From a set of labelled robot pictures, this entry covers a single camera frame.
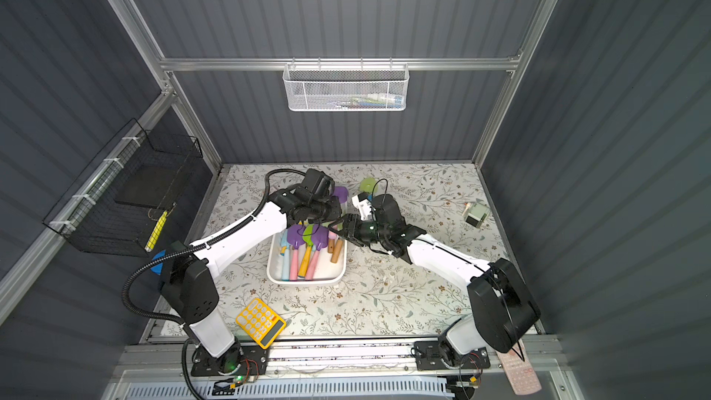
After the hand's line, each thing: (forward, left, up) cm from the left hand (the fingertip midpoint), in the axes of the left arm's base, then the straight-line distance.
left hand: (347, 215), depth 83 cm
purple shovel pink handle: (0, +10, -14) cm, 17 cm away
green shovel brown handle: (-3, +4, -16) cm, 17 cm away
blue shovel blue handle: (-5, +21, -15) cm, 27 cm away
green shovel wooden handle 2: (-2, +6, -16) cm, 17 cm away
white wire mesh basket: (+68, +2, +3) cm, 68 cm away
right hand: (-7, +3, +2) cm, 7 cm away
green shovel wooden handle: (+26, -7, -16) cm, 31 cm away
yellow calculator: (-26, +25, -17) cm, 40 cm away
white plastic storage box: (-11, +7, -16) cm, 21 cm away
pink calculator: (-38, -45, -16) cm, 61 cm away
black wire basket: (-3, +60, +11) cm, 61 cm away
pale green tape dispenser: (+9, -46, -13) cm, 48 cm away
